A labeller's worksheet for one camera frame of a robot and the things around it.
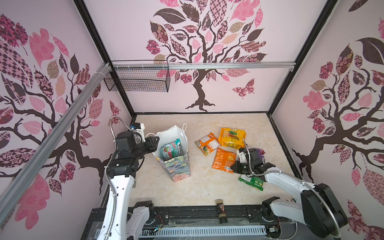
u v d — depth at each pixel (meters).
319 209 0.41
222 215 0.72
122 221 0.40
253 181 0.83
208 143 0.98
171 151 0.86
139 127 0.63
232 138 0.98
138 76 0.95
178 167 0.76
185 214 0.75
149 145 0.62
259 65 0.93
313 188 0.45
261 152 0.94
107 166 0.49
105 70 0.83
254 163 0.68
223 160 0.93
